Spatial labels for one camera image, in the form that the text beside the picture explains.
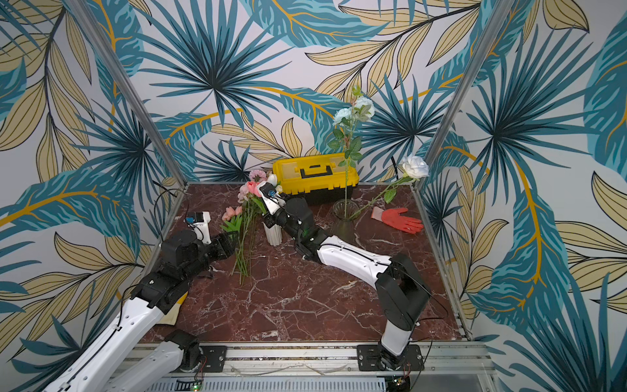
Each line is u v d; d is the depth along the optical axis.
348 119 0.76
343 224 0.86
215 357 0.73
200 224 0.64
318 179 1.01
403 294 0.45
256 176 1.06
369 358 0.73
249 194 1.05
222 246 0.64
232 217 1.03
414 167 0.65
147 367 0.54
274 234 0.93
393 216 1.09
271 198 0.63
